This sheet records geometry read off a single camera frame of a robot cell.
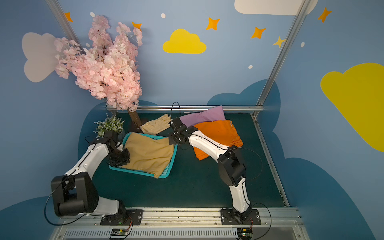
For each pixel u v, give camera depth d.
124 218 0.69
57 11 0.70
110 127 0.91
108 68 0.60
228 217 0.75
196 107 1.19
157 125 1.15
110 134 0.72
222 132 1.04
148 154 0.89
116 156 0.73
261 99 1.15
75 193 0.43
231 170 0.51
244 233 0.73
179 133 0.66
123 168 0.85
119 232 0.72
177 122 0.70
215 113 1.15
